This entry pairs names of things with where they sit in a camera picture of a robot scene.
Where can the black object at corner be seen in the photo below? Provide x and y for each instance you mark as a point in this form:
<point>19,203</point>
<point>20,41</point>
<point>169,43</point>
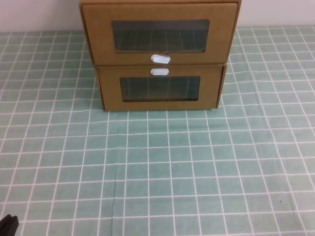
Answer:
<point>9,225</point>

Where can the brown cardboard drawer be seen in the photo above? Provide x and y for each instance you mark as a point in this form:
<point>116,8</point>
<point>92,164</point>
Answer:
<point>186,87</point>
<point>130,32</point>

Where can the white drawer handle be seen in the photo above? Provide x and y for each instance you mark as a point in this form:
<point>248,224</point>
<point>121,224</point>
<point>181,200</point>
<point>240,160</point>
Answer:
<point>160,59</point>
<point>159,71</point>

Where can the cyan checkered tablecloth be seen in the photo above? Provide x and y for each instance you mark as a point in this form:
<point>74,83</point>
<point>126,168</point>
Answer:
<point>247,168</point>

